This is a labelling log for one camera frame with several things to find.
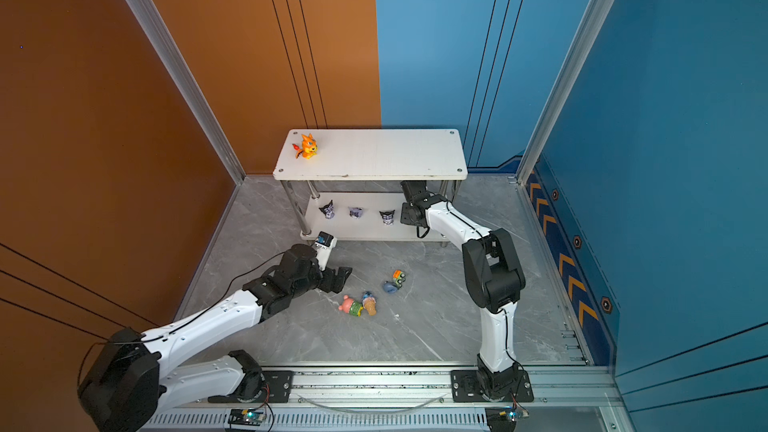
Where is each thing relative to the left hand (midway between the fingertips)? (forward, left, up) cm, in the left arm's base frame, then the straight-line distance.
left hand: (339, 261), depth 84 cm
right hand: (+19, -21, -3) cm, 28 cm away
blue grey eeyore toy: (-4, -14, -9) cm, 17 cm away
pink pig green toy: (-10, -3, -7) cm, 13 cm away
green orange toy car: (-1, -17, -8) cm, 19 cm away
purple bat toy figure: (+19, -3, -1) cm, 19 cm away
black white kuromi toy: (+19, +6, 0) cm, 20 cm away
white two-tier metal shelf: (+42, +4, -11) cm, 43 cm away
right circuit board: (-35, -42, -10) cm, 56 cm away
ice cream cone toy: (-9, -9, -8) cm, 15 cm away
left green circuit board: (-35, +19, -12) cm, 42 cm away
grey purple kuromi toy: (+16, -13, +1) cm, 21 cm away
